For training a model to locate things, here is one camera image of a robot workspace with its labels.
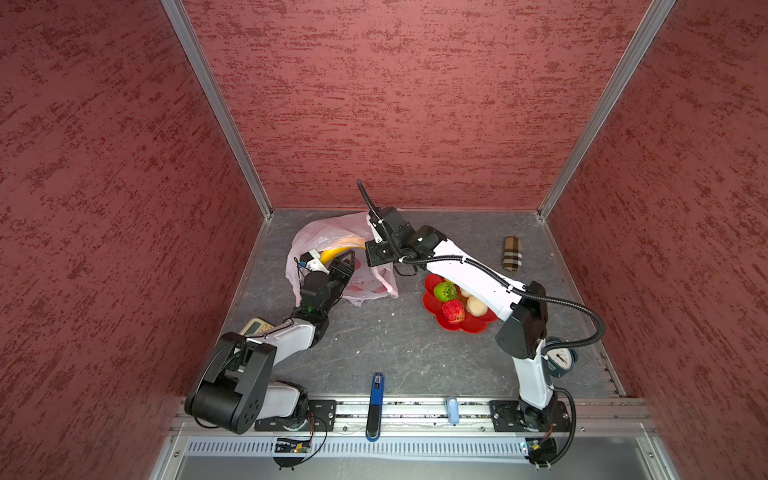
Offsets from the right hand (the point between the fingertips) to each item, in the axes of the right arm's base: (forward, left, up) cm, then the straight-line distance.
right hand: (371, 256), depth 82 cm
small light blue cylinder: (-36, -20, -18) cm, 45 cm away
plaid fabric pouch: (+13, -49, -19) cm, 54 cm away
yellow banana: (+1, +12, 0) cm, 12 cm away
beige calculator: (-12, +36, -18) cm, 42 cm away
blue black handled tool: (-37, 0, -21) cm, 43 cm away
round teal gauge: (-24, -51, -17) cm, 59 cm away
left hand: (+2, +5, -3) cm, 6 cm away
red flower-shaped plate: (-9, -18, -15) cm, 25 cm away
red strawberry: (-10, -24, -15) cm, 30 cm away
